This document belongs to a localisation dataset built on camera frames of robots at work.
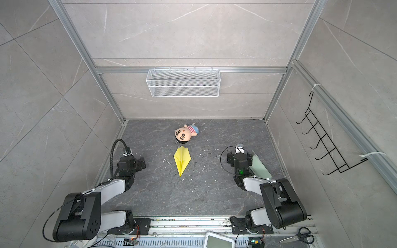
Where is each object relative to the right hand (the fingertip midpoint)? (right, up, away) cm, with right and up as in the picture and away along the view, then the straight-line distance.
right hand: (239, 150), depth 93 cm
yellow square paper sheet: (-35, -5, +3) cm, 36 cm away
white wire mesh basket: (-36, +44, +8) cm, 57 cm away
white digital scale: (-18, -36, -26) cm, 48 cm away
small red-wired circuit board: (-55, -39, -23) cm, 71 cm away
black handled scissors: (+25, -37, -21) cm, 49 cm away
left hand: (-65, -3, -2) cm, 65 cm away
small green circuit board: (+2, -40, -23) cm, 46 cm away
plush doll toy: (-36, +10, +7) cm, 38 cm away
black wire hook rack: (+33, +2, -28) cm, 43 cm away
